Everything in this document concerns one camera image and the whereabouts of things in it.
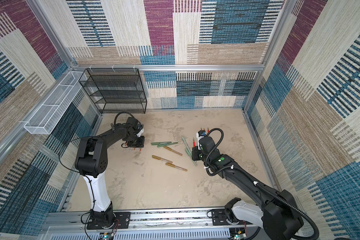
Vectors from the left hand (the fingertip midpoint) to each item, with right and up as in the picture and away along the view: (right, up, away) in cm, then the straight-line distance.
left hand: (142, 143), depth 100 cm
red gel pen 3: (+44, +8, +9) cm, 46 cm away
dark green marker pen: (+10, 0, +1) cm, 10 cm away
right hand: (+32, -2, -17) cm, 36 cm away
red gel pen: (+32, +2, -16) cm, 36 cm away
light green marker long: (+27, +2, +3) cm, 27 cm away
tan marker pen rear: (+20, -4, -2) cm, 21 cm away
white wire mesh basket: (-39, +14, -28) cm, 50 cm away
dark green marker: (+16, -1, 0) cm, 16 cm away
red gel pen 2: (+41, +8, +9) cm, 43 cm away
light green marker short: (+29, -4, -3) cm, 29 cm away
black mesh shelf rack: (-22, +37, +10) cm, 44 cm away
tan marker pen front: (+21, -12, -9) cm, 26 cm away
